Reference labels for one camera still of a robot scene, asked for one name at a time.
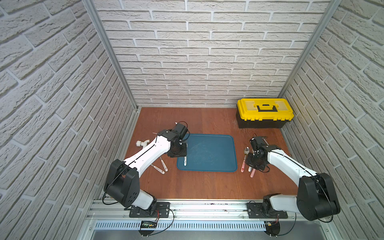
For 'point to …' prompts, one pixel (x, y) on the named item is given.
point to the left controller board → (146, 224)
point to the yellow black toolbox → (263, 113)
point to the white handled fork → (164, 165)
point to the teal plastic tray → (209, 153)
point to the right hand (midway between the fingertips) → (251, 164)
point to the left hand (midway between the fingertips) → (179, 150)
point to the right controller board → (272, 228)
